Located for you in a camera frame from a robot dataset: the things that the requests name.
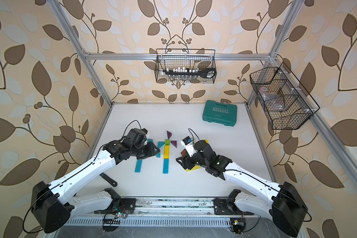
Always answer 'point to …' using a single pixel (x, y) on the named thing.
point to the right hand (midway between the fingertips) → (181, 155)
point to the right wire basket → (296, 112)
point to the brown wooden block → (184, 152)
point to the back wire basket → (182, 66)
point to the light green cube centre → (167, 142)
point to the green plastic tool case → (220, 113)
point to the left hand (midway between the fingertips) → (159, 150)
